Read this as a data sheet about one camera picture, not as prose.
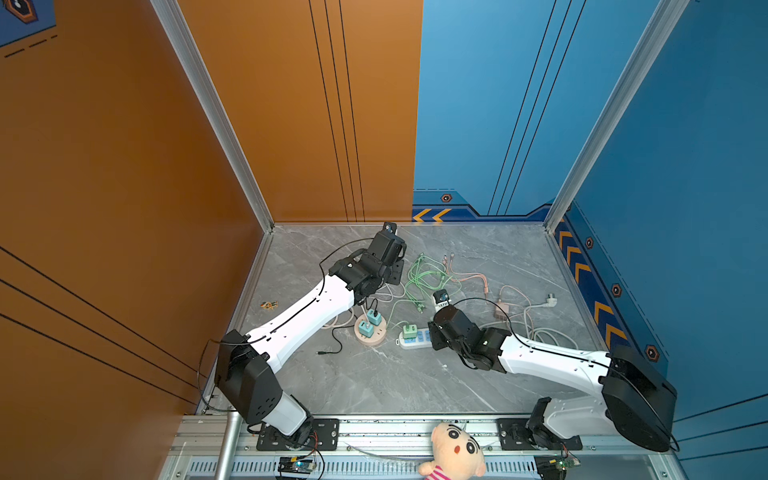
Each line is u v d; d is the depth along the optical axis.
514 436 0.72
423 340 0.85
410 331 0.85
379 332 0.89
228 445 0.71
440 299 0.74
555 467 0.70
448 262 1.08
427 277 1.04
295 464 0.71
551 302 0.96
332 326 0.92
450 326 0.64
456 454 0.64
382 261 0.58
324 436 0.74
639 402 0.40
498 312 0.94
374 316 0.87
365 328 0.84
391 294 0.99
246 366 0.41
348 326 0.91
